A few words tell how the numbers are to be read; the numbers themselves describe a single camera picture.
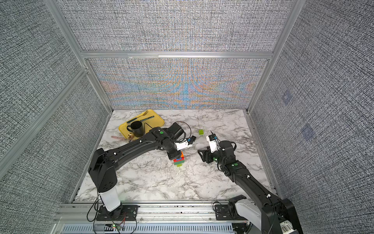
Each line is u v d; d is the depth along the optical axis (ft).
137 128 3.23
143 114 3.84
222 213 2.40
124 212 2.40
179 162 2.94
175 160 2.70
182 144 2.39
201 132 3.48
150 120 3.73
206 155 2.40
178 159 2.85
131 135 3.29
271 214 1.30
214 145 2.40
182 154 2.52
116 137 3.39
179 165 2.95
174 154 2.37
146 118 3.73
